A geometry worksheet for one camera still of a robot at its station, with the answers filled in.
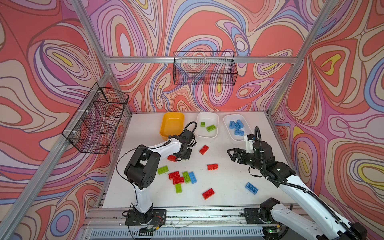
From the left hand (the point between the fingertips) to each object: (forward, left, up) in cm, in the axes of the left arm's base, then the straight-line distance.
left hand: (186, 154), depth 95 cm
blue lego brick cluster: (-16, -4, 0) cm, 17 cm away
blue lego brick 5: (-21, -37, 0) cm, 42 cm away
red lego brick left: (-3, +9, +1) cm, 9 cm away
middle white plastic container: (+25, -16, -1) cm, 30 cm away
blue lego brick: (+23, -32, +2) cm, 39 cm away
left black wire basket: (-1, +41, +33) cm, 53 cm away
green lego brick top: (+21, -18, +1) cm, 28 cm away
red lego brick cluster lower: (-17, +4, 0) cm, 17 cm away
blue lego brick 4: (+22, -37, +2) cm, 43 cm away
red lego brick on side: (-9, -16, 0) cm, 18 cm away
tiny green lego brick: (+25, -11, +1) cm, 27 cm away
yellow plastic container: (+24, +11, +2) cm, 27 cm away
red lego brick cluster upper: (-14, +7, 0) cm, 15 cm away
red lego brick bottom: (-24, -12, -1) cm, 27 cm away
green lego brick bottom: (-21, +4, -1) cm, 21 cm away
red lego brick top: (+3, -11, +1) cm, 12 cm away
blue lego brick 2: (+17, -37, +1) cm, 41 cm away
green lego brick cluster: (-15, -1, 0) cm, 15 cm away
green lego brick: (-11, +14, 0) cm, 17 cm away
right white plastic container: (+19, -42, +3) cm, 47 cm away
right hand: (-9, -26, +15) cm, 32 cm away
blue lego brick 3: (+26, -40, +1) cm, 48 cm away
